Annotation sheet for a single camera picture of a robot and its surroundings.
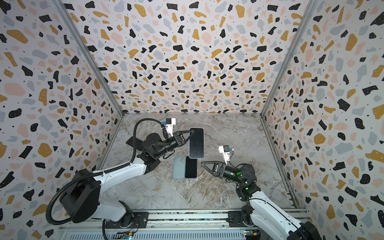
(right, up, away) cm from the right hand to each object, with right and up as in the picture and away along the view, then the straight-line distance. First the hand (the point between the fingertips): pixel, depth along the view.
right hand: (201, 166), depth 64 cm
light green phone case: (-14, -8, +29) cm, 33 cm away
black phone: (-2, +9, +7) cm, 12 cm away
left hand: (-3, +15, +4) cm, 16 cm away
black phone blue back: (-7, -9, +30) cm, 32 cm away
